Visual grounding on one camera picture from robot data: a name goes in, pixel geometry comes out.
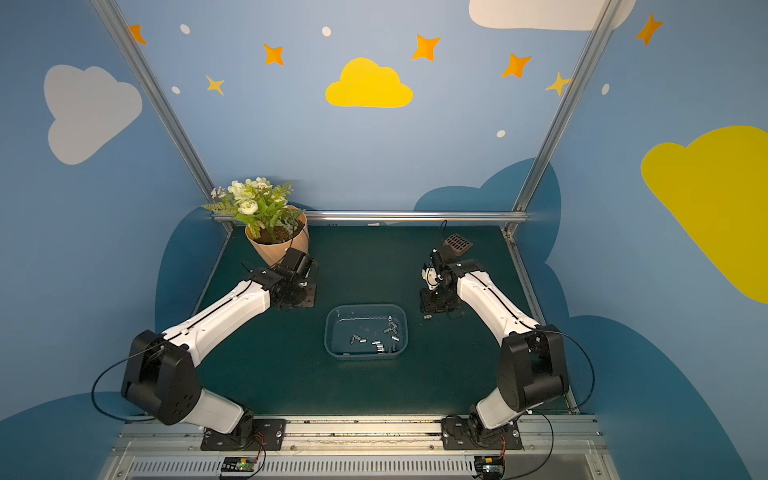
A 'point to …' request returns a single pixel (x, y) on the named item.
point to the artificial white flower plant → (258, 203)
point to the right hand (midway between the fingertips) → (432, 304)
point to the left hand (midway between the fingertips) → (308, 293)
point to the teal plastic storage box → (366, 331)
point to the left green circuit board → (239, 464)
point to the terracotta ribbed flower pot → (274, 252)
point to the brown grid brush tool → (459, 243)
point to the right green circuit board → (490, 467)
